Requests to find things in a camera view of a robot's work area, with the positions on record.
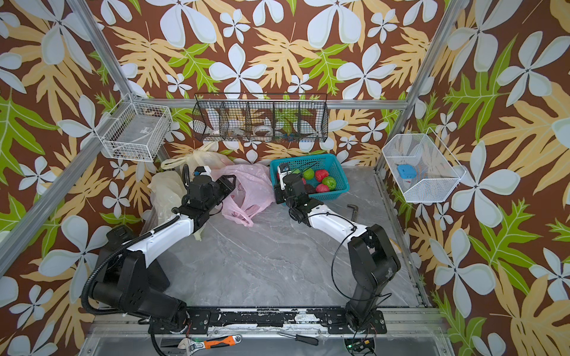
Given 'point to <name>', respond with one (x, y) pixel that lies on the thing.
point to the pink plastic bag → (253, 192)
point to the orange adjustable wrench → (193, 346)
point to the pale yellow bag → (200, 157)
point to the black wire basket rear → (260, 117)
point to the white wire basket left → (136, 130)
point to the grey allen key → (355, 212)
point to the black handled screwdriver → (305, 339)
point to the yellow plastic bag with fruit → (168, 190)
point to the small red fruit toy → (321, 188)
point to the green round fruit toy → (330, 182)
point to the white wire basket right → (425, 170)
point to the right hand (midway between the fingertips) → (277, 183)
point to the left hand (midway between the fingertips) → (234, 175)
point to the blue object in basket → (407, 171)
